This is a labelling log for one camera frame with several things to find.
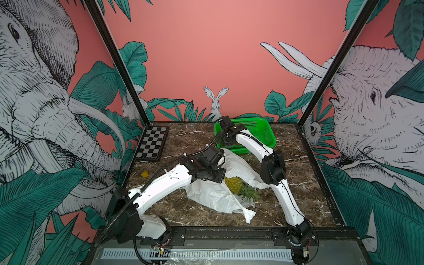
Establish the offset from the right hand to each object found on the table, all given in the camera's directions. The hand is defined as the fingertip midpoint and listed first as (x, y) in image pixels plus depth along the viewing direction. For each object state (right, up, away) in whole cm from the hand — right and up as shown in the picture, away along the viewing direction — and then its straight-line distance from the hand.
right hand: (219, 133), depth 102 cm
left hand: (+2, -20, -25) cm, 32 cm away
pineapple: (+9, -27, -20) cm, 35 cm away
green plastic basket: (+29, +4, +9) cm, 30 cm away
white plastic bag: (-2, -28, -30) cm, 41 cm away
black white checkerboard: (-43, -6, +3) cm, 44 cm away
